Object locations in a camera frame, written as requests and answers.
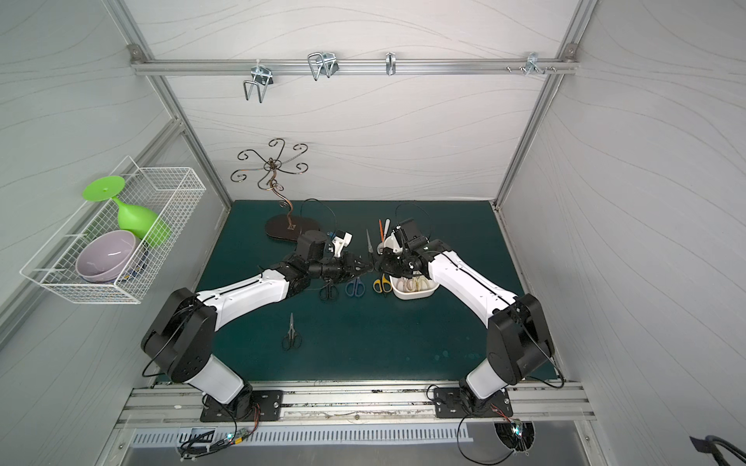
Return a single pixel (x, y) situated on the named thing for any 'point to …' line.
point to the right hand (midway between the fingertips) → (378, 264)
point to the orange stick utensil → (381, 227)
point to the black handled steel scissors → (328, 291)
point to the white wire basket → (172, 192)
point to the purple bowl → (106, 255)
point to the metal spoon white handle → (387, 226)
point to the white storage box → (400, 292)
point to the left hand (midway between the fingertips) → (373, 269)
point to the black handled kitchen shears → (372, 264)
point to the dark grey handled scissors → (292, 340)
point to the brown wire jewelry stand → (285, 226)
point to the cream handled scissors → (417, 282)
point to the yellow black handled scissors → (383, 284)
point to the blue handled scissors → (355, 287)
